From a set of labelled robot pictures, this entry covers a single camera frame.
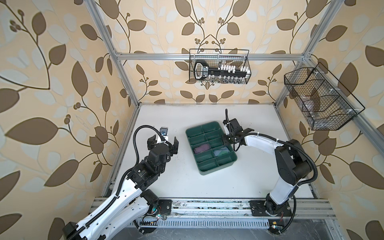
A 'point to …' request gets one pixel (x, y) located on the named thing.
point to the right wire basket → (325, 103)
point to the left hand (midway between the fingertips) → (166, 136)
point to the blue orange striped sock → (222, 151)
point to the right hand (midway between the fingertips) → (225, 140)
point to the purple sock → (203, 148)
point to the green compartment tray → (209, 151)
